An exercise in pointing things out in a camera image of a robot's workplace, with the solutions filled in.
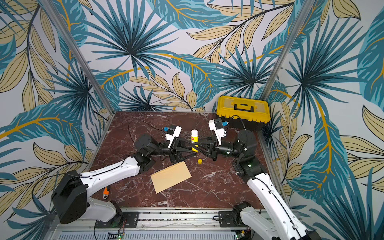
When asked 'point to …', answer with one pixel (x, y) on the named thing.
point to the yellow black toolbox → (243, 113)
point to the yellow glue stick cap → (200, 161)
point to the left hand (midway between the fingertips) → (196, 153)
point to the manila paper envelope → (170, 176)
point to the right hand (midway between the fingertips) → (193, 144)
